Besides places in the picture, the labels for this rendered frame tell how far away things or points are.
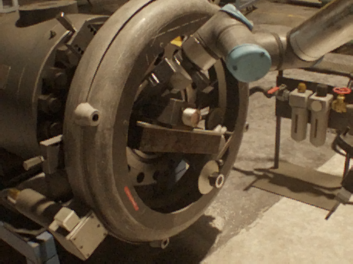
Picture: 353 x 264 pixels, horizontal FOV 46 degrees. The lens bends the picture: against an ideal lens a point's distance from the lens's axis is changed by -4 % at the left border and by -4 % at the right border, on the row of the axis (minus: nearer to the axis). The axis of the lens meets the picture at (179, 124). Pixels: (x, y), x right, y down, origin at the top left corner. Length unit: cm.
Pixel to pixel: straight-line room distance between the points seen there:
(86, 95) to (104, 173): 19
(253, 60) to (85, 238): 59
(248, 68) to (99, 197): 47
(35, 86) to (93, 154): 38
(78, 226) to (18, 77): 54
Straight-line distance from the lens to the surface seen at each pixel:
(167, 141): 115
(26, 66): 138
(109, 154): 103
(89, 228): 111
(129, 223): 116
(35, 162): 106
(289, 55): 100
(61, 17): 104
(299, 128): 199
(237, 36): 99
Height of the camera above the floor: 110
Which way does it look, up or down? 24 degrees down
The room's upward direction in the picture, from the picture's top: 3 degrees counter-clockwise
